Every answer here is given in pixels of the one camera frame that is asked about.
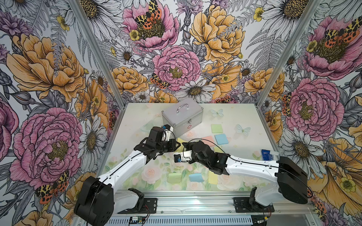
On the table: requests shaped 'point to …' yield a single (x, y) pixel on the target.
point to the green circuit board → (137, 220)
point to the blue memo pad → (221, 139)
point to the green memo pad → (217, 128)
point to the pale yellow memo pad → (181, 148)
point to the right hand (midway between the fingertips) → (185, 146)
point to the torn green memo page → (174, 177)
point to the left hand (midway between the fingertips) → (179, 148)
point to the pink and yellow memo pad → (209, 138)
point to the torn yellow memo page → (213, 178)
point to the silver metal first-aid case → (182, 116)
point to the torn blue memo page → (196, 177)
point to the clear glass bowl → (156, 122)
